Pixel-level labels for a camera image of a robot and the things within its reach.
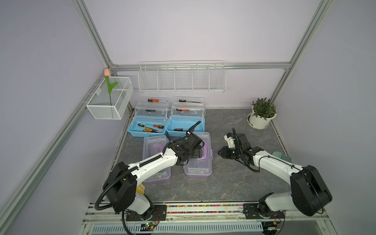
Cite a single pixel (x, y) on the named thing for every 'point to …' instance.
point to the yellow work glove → (140, 189)
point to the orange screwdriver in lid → (152, 100)
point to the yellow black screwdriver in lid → (183, 100)
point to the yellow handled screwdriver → (144, 126)
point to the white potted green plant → (263, 111)
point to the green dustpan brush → (279, 154)
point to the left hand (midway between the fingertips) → (195, 152)
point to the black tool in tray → (150, 110)
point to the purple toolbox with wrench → (200, 167)
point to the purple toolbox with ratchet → (152, 146)
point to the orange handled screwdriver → (160, 127)
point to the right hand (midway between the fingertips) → (218, 151)
